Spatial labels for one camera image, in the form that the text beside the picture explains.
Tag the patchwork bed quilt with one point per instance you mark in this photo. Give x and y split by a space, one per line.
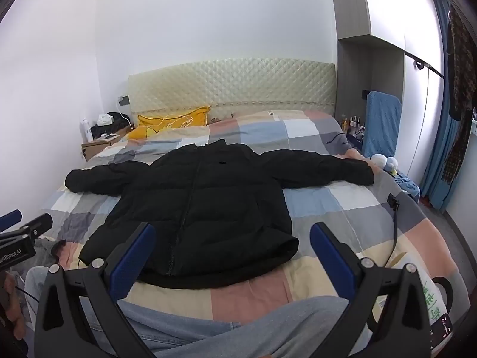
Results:
316 201

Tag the black puffer jacket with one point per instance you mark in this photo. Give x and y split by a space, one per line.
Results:
208 209

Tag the grey wall socket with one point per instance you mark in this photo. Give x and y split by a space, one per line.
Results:
123 101

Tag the yellow pillow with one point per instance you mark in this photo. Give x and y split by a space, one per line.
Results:
156 128

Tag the black bag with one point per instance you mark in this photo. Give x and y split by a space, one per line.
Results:
120 123

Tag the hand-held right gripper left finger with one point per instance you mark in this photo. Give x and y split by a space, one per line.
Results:
134 257

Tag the wooden nightstand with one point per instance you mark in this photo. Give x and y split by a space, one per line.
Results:
93 149

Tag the white phone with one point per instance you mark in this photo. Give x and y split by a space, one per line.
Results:
108 137

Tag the grey built-in wardrobe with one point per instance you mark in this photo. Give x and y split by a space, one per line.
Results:
384 7

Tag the white bag with green print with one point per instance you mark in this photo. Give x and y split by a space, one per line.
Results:
438 307

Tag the person's light blue jeans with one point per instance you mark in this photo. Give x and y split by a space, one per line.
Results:
231 332

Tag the white and blue plush toy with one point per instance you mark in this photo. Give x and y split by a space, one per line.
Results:
380 160

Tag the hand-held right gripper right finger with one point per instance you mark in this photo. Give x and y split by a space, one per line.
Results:
331 261

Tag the blue curtain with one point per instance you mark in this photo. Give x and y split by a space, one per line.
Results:
443 138

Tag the person's left hand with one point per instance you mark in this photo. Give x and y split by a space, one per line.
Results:
15 305

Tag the black rod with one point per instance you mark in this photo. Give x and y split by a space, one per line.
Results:
419 63

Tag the row of small bottles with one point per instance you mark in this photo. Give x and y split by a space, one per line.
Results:
352 123

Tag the cream quilted headboard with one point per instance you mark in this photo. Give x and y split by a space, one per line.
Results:
231 82

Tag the black wall socket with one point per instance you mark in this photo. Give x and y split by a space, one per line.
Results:
365 94

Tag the white bottle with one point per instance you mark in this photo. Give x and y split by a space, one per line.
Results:
86 130

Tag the dark patterned hanging garment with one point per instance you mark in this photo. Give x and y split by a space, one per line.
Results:
460 82

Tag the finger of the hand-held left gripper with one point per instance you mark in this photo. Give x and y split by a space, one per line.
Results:
10 219
37 225

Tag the blue cloth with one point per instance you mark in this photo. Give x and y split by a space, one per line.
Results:
408 186

